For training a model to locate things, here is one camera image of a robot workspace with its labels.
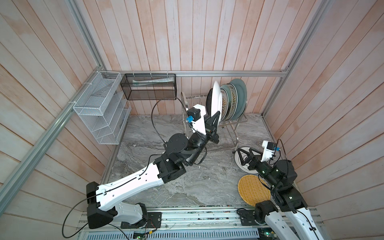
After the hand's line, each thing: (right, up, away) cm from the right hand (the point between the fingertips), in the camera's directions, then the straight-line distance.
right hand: (243, 149), depth 69 cm
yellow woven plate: (+11, -25, +14) cm, 31 cm away
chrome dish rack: (-3, +12, +8) cm, 15 cm away
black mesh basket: (-50, +36, +21) cm, 66 cm away
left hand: (-15, +14, -19) cm, 28 cm away
